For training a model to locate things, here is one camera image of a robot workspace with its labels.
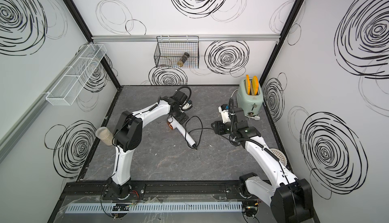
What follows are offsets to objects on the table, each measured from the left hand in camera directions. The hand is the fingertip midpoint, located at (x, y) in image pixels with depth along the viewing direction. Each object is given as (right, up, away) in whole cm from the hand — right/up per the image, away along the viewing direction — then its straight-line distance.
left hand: (179, 115), depth 98 cm
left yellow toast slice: (+43, +20, -6) cm, 48 cm away
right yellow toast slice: (+48, +20, -5) cm, 52 cm away
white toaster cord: (+40, +16, +17) cm, 46 cm away
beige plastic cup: (-40, -10, -14) cm, 44 cm away
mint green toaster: (+45, +13, -4) cm, 47 cm away
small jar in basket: (+3, +35, -8) cm, 36 cm away
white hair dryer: (-3, -5, -7) cm, 9 cm away
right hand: (+23, -2, -17) cm, 29 cm away
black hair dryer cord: (+14, -8, -2) cm, 17 cm away
